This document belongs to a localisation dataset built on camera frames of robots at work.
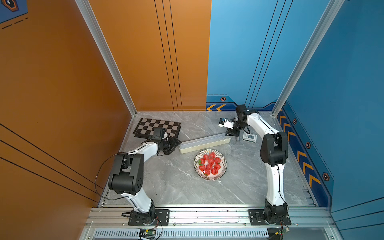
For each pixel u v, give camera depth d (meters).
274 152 0.59
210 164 0.87
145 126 1.07
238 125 0.86
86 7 0.70
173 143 0.85
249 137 1.02
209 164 0.88
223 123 0.89
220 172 0.87
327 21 0.74
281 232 0.69
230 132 0.90
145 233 0.72
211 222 0.72
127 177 0.47
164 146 0.81
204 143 0.95
